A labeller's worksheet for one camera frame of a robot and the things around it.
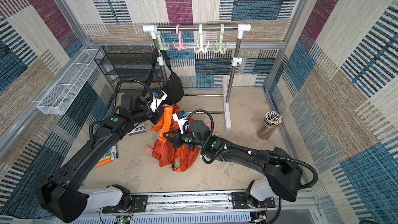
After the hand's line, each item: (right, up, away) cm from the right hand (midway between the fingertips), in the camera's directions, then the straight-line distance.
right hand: (166, 136), depth 71 cm
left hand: (-1, +13, +4) cm, 14 cm away
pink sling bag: (-13, -10, +17) cm, 24 cm away
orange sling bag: (+4, -15, +14) cm, 21 cm away
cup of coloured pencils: (+52, +4, +12) cm, 53 cm away
